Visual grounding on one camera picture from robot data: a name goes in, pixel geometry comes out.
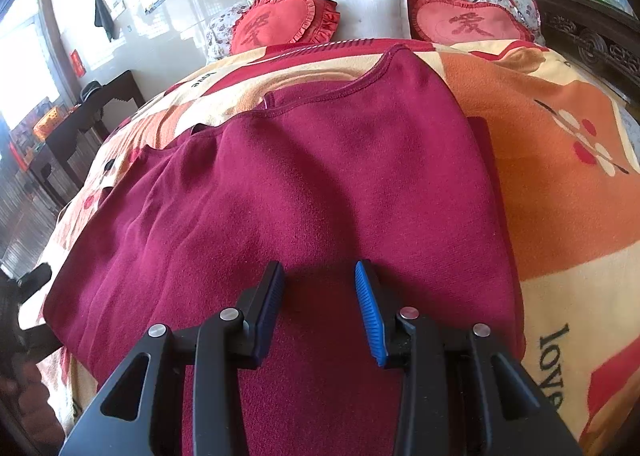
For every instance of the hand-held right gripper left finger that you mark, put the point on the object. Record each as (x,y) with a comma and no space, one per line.
(267,316)

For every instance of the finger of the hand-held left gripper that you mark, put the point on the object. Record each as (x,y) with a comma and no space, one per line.
(35,280)

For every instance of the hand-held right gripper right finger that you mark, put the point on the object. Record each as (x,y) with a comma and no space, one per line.
(370,316)

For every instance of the maroon knit shirt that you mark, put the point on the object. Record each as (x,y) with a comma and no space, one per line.
(325,176)

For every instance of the dark wooden desk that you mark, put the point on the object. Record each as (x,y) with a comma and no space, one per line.
(75,131)

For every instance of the orange basket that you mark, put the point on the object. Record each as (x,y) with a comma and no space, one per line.
(47,121)

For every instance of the black hat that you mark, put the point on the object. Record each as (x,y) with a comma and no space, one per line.
(91,90)

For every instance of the printed fleece blanket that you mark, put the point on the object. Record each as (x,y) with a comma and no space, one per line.
(550,161)

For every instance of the dark hanging cloth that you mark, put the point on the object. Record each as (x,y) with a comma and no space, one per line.
(104,14)

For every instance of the red heart-shaped pillow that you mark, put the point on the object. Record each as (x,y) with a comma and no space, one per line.
(465,19)
(280,21)

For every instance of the white pillow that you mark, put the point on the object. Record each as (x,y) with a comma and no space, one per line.
(370,11)

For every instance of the carved dark wooden headboard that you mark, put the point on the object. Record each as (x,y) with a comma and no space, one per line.
(585,36)

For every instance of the red wall paper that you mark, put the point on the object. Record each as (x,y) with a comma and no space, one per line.
(77,62)

